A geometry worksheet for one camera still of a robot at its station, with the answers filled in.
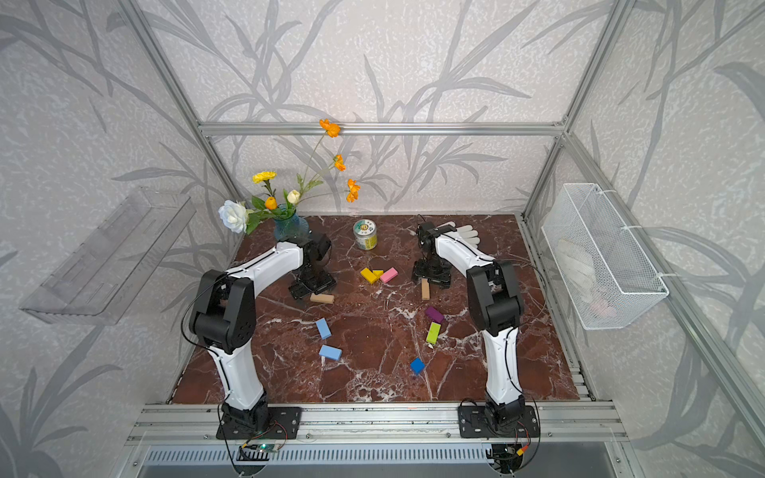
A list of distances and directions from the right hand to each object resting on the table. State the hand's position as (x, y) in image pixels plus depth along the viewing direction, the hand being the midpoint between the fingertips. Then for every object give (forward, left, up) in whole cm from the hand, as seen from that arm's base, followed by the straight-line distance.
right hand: (425, 282), depth 97 cm
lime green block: (-16, -2, -2) cm, 17 cm away
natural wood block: (-2, 0, -1) cm, 3 cm away
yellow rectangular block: (+4, +20, -2) cm, 20 cm away
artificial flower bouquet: (+1, +48, +30) cm, 57 cm away
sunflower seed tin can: (+18, +20, +6) cm, 28 cm away
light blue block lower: (-22, +29, -3) cm, 36 cm away
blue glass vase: (+15, +47, +11) cm, 50 cm away
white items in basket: (-8, -39, +19) cm, 44 cm away
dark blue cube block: (-26, +3, -3) cm, 26 cm away
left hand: (-5, +32, +2) cm, 33 cm away
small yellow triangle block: (+4, +16, -1) cm, 17 cm away
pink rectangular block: (+4, +12, -2) cm, 13 cm away
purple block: (-10, -3, -3) cm, 11 cm away
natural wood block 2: (-5, +33, -1) cm, 33 cm away
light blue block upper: (-15, +32, -1) cm, 35 cm away
